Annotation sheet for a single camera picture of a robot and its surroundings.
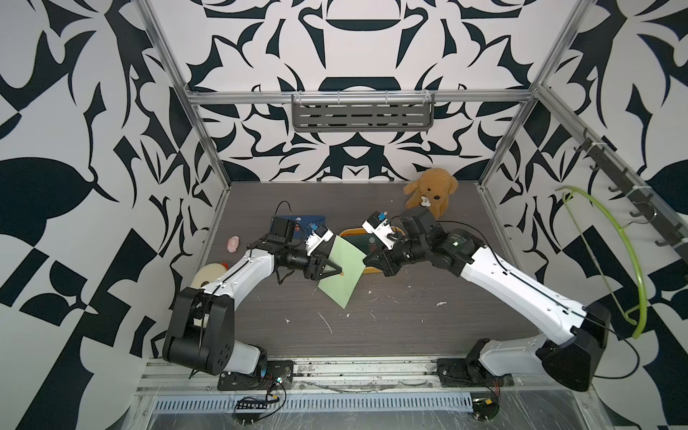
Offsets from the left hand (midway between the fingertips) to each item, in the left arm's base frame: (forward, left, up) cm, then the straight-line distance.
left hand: (335, 263), depth 81 cm
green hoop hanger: (-22, -65, +11) cm, 70 cm away
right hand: (-4, -8, +10) cm, 14 cm away
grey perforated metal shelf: (+45, -11, +21) cm, 50 cm away
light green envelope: (-7, -1, -2) cm, 7 cm away
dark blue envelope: (+26, +13, -14) cm, 33 cm away
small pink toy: (+15, +37, -10) cm, 41 cm away
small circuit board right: (-36, -39, -16) cm, 55 cm away
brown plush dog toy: (+26, -35, +2) cm, 43 cm away
